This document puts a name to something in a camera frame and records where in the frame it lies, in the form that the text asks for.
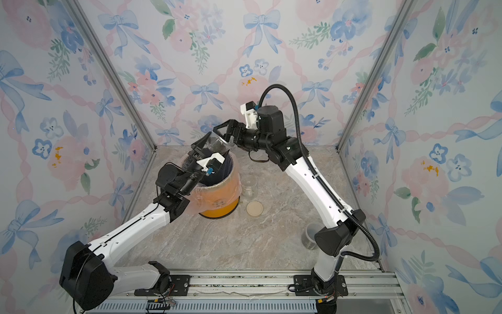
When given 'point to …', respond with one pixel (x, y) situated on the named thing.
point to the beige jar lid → (254, 209)
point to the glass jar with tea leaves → (249, 190)
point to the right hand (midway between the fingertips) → (222, 132)
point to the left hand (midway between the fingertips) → (216, 138)
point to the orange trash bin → (221, 212)
